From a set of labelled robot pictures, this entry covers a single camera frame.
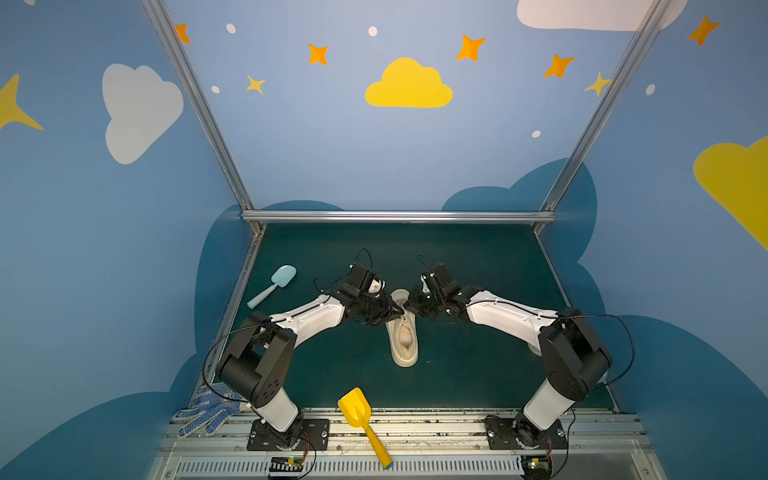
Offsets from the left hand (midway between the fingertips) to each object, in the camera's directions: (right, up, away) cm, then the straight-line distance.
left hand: (404, 310), depth 86 cm
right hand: (0, +2, +2) cm, 3 cm away
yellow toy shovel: (-13, -26, -8) cm, 30 cm away
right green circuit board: (+32, -37, -13) cm, 51 cm away
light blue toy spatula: (-43, +8, +18) cm, 47 cm away
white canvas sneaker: (-1, +2, +8) cm, 9 cm away
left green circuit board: (-30, -36, -13) cm, 49 cm away
